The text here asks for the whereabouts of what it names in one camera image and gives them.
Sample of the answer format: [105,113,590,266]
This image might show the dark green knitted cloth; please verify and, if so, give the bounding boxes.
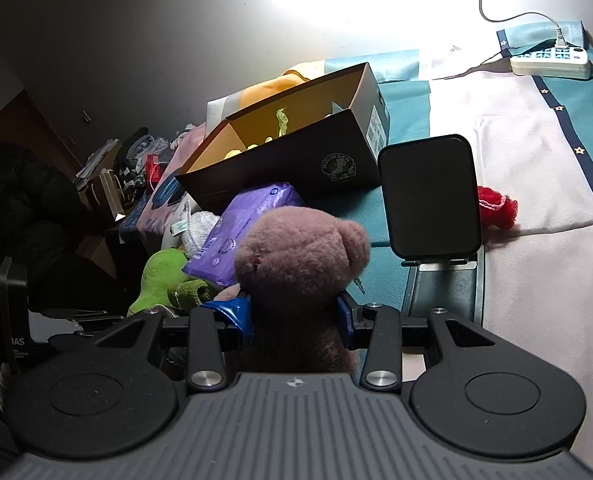
[167,278,217,312]

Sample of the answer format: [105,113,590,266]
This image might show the pink patterned pillow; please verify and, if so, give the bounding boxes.
[137,124,205,237]

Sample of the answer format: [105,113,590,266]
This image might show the white power cable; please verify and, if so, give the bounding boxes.
[477,0,569,49]

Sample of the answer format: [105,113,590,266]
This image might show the red knitted item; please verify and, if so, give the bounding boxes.
[477,186,519,231]

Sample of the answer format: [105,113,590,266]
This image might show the green plush toy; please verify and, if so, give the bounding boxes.
[127,248,189,316]

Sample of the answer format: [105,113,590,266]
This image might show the purple tissue pack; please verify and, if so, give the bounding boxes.
[182,183,302,289]

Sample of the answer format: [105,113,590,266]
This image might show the brown cardboard shoe box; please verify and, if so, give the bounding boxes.
[177,63,389,214]

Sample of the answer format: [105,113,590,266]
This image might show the brown paper bag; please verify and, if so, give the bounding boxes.
[80,168,126,224]

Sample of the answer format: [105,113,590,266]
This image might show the neon yellow mesh sponge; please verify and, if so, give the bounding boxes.
[265,107,289,143]

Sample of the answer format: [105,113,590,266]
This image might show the striped teal bed sheet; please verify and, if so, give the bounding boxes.
[126,19,593,476]

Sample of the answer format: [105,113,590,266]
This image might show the pink teddy bear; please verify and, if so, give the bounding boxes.
[216,206,370,375]

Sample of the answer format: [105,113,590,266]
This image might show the white power strip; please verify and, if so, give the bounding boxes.
[510,47,592,80]

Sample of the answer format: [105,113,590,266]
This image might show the yellow towel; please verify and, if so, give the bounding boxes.
[224,143,257,160]

